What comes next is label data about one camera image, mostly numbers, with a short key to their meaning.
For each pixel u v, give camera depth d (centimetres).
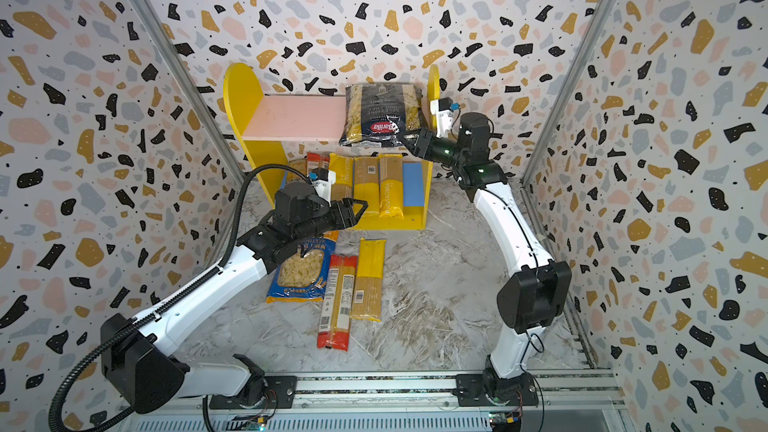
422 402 73
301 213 58
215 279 47
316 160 103
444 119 67
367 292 88
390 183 97
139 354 38
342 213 65
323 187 67
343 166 103
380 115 72
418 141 66
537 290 46
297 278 91
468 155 60
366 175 102
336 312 84
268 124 80
